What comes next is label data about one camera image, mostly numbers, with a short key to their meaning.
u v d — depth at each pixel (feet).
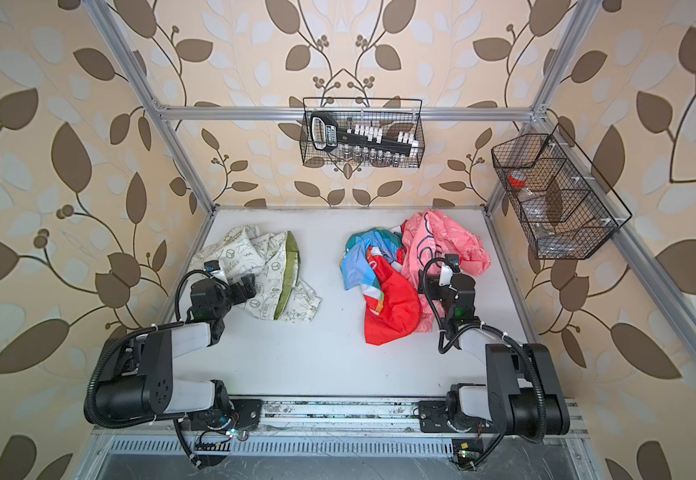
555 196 2.64
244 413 2.43
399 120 3.00
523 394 1.39
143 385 1.42
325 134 2.83
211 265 2.64
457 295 2.19
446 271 2.58
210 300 2.32
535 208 2.33
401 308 2.82
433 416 2.42
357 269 3.06
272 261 3.13
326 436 2.37
